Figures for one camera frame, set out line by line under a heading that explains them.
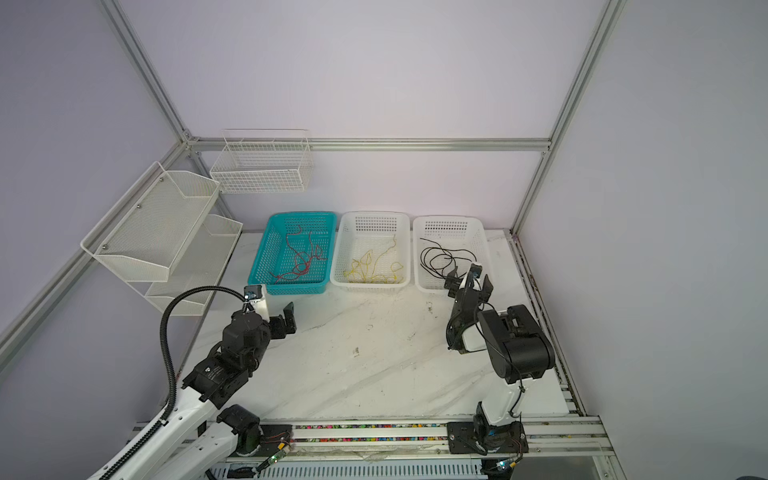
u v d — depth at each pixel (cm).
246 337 55
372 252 111
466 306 70
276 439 73
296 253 114
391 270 102
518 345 49
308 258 111
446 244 114
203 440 59
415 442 75
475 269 79
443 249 114
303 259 111
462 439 73
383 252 110
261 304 66
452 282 85
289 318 70
